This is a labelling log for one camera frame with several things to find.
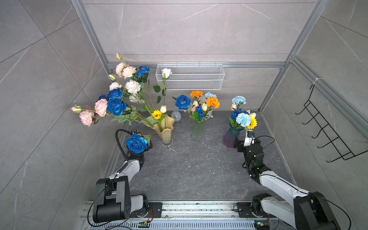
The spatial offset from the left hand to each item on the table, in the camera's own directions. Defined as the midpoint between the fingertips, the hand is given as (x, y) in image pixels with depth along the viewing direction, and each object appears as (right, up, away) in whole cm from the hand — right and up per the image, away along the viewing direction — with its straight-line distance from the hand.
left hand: (141, 138), depth 90 cm
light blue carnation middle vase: (+43, +26, -10) cm, 51 cm away
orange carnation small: (+35, +27, -8) cm, 45 cm away
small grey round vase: (+22, +16, +17) cm, 32 cm away
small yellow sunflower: (+12, +15, -9) cm, 21 cm away
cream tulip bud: (+17, +18, -14) cm, 28 cm away
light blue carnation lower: (+58, +12, -22) cm, 63 cm away
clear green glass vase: (+38, +4, +7) cm, 39 cm away
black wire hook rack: (+97, +2, -27) cm, 100 cm away
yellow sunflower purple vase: (+66, +10, -14) cm, 68 cm away
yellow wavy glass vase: (+16, +7, -9) cm, 20 cm away
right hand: (+65, +2, -6) cm, 65 cm away
